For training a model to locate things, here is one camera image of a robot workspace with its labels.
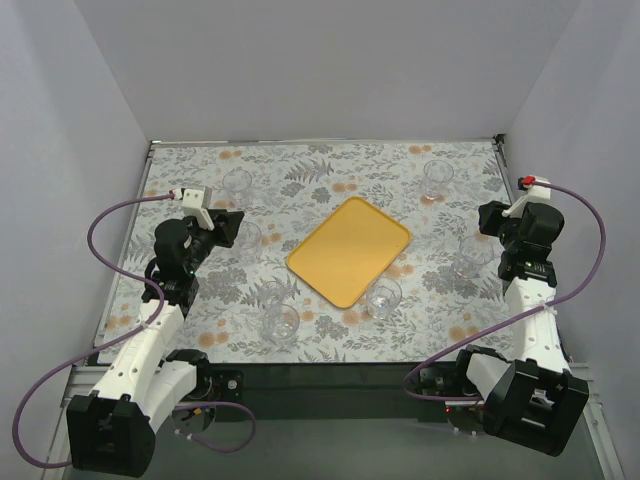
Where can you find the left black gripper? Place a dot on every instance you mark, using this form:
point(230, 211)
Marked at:
point(220, 228)

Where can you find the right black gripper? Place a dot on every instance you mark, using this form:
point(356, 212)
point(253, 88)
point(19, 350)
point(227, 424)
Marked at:
point(491, 218)

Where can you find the clear glass mid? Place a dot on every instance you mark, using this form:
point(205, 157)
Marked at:
point(248, 243)
point(474, 254)

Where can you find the clear glass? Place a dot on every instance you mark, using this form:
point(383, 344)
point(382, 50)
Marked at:
point(280, 324)
point(437, 174)
point(238, 186)
point(382, 297)

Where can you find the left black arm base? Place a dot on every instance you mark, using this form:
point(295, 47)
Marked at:
point(221, 385)

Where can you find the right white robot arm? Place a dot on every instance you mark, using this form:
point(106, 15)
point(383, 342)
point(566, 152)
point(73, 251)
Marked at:
point(532, 399)

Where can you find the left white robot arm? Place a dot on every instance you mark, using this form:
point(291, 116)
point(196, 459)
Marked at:
point(112, 429)

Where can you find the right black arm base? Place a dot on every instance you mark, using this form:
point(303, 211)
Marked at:
point(457, 401)

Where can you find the yellow plastic tray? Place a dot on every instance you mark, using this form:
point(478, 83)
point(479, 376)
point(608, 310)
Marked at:
point(350, 249)

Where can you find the floral patterned table mat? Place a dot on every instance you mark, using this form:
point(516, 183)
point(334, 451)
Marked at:
point(295, 187)

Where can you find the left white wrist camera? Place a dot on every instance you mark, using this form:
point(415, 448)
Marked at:
point(195, 203)

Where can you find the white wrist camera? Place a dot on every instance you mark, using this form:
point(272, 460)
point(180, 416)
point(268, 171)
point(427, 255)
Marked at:
point(195, 203)
point(535, 190)

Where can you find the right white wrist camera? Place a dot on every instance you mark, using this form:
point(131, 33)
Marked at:
point(535, 190)

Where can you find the aluminium frame rail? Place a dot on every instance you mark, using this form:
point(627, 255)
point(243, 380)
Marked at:
point(323, 390)

